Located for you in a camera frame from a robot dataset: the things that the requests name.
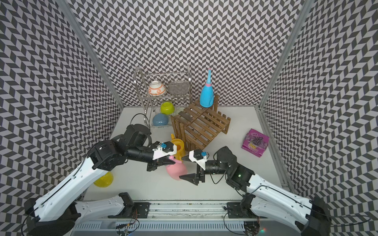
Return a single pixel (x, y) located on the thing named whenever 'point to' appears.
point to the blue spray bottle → (206, 95)
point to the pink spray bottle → (175, 170)
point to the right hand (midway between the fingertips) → (183, 169)
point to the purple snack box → (255, 142)
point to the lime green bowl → (167, 108)
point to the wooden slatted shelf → (197, 126)
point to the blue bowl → (160, 119)
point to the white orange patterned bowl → (156, 88)
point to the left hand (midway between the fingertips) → (171, 160)
